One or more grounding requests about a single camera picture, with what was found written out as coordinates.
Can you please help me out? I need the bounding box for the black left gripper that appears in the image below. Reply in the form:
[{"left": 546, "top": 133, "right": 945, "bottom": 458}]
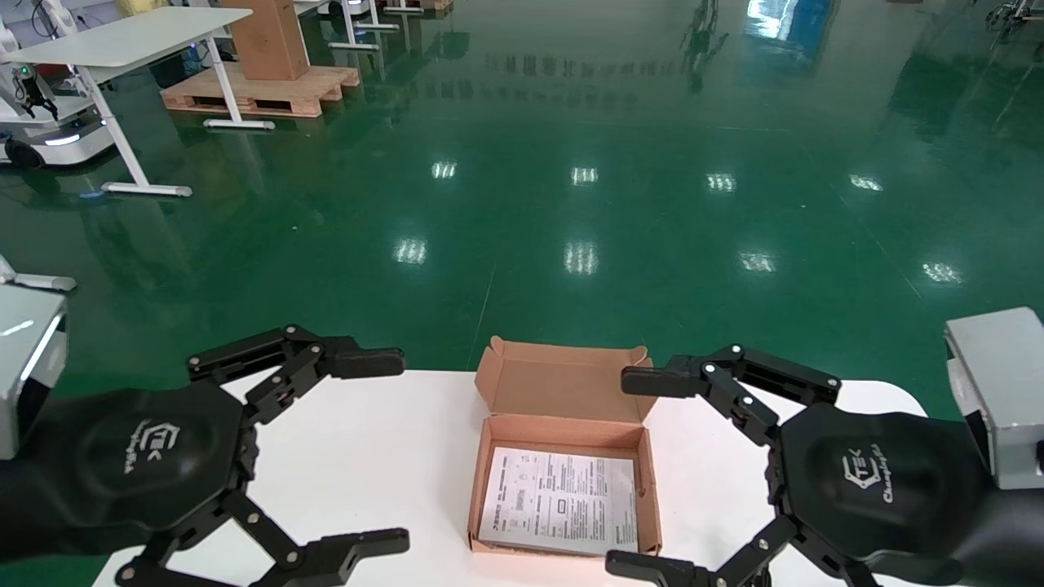
[{"left": 0, "top": 382, "right": 411, "bottom": 587}]

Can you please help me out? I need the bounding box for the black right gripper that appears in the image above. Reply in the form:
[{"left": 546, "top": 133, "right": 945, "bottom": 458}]
[{"left": 769, "top": 403, "right": 1044, "bottom": 587}]

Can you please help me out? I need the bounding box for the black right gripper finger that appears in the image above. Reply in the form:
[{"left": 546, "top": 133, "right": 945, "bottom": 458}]
[
  {"left": 621, "top": 343, "right": 842, "bottom": 447},
  {"left": 604, "top": 514, "right": 880, "bottom": 587}
]

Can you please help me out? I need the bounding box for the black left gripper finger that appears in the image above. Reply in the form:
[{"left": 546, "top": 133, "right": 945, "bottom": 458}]
[{"left": 187, "top": 324, "right": 407, "bottom": 426}]

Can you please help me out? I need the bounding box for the brown cardboard storage box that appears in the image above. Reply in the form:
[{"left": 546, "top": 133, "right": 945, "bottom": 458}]
[{"left": 467, "top": 335, "right": 663, "bottom": 563}]

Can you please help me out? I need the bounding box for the white printed instruction sheet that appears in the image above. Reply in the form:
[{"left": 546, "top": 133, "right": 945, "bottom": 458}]
[{"left": 478, "top": 445, "right": 639, "bottom": 557}]

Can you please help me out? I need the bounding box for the wooden pallet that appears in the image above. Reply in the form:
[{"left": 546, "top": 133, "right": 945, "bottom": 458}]
[{"left": 160, "top": 62, "right": 361, "bottom": 120}]

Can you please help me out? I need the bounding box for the white table foot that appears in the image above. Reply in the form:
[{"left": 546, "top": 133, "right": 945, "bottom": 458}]
[{"left": 0, "top": 255, "right": 77, "bottom": 293}]

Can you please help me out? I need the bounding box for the white wheeled background robot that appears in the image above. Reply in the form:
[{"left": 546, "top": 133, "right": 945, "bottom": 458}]
[{"left": 0, "top": 16, "right": 116, "bottom": 170}]

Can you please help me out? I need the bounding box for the white background table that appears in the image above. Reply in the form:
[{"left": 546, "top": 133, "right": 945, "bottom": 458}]
[{"left": 0, "top": 7, "right": 276, "bottom": 199}]

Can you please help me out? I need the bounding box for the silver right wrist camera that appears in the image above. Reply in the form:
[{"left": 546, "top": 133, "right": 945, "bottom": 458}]
[{"left": 944, "top": 307, "right": 1044, "bottom": 491}]

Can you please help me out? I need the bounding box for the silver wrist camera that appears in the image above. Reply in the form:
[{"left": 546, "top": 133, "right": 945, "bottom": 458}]
[
  {"left": 944, "top": 307, "right": 1044, "bottom": 491},
  {"left": 0, "top": 285, "right": 69, "bottom": 461}
]

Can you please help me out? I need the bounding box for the white table leg frame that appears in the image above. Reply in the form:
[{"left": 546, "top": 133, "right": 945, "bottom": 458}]
[{"left": 328, "top": 0, "right": 425, "bottom": 52}]

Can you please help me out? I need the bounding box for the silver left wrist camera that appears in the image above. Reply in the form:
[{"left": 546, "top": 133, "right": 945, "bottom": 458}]
[{"left": 0, "top": 285, "right": 69, "bottom": 461}]

